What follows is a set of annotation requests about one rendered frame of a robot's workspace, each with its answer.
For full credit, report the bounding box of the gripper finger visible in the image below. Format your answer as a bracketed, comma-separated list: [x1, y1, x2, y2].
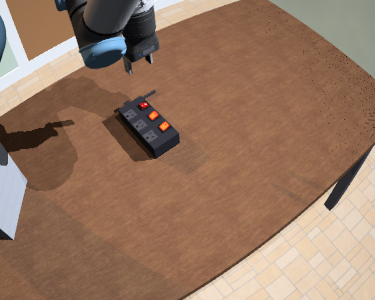
[123, 56, 133, 75]
[145, 53, 153, 64]

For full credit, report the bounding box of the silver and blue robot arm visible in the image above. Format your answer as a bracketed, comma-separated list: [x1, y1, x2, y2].
[0, 0, 140, 69]

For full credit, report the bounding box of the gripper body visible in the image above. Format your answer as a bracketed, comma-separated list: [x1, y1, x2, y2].
[122, 0, 159, 62]

